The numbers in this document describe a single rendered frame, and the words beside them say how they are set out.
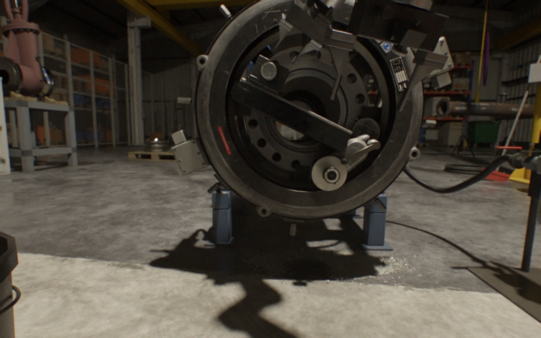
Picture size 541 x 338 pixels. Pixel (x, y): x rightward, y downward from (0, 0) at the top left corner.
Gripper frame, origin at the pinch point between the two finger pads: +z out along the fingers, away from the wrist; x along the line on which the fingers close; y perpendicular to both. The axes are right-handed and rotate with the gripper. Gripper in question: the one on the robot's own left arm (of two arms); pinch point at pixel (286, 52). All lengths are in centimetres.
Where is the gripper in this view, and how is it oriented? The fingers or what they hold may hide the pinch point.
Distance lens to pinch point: 90.8
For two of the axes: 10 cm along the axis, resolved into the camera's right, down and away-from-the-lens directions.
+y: 0.3, -7.8, 6.3
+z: -5.3, 5.2, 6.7
